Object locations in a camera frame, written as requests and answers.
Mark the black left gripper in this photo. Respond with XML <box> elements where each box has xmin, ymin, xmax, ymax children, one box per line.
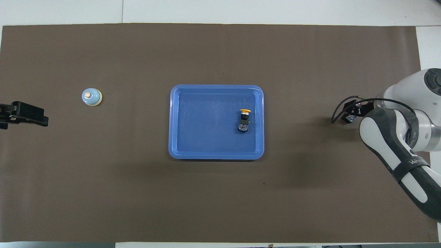
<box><xmin>0</xmin><ymin>101</ymin><xmax>49</xmax><ymax>130</ymax></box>

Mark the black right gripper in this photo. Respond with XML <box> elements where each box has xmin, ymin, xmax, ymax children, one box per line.
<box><xmin>344</xmin><ymin>100</ymin><xmax>375</xmax><ymax>118</ymax></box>

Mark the red push button switch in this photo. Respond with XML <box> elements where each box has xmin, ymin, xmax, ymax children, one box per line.
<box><xmin>342</xmin><ymin>102</ymin><xmax>364</xmax><ymax>124</ymax></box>

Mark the yellow push button switch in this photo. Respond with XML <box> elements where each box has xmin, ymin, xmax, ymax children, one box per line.
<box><xmin>237</xmin><ymin>108</ymin><xmax>252</xmax><ymax>134</ymax></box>

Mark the blue plastic tray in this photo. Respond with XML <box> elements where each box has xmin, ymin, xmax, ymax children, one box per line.
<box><xmin>168</xmin><ymin>84</ymin><xmax>265</xmax><ymax>161</ymax></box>

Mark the brown table mat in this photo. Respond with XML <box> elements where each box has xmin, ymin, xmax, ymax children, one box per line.
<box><xmin>0</xmin><ymin>23</ymin><xmax>439</xmax><ymax>243</ymax></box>

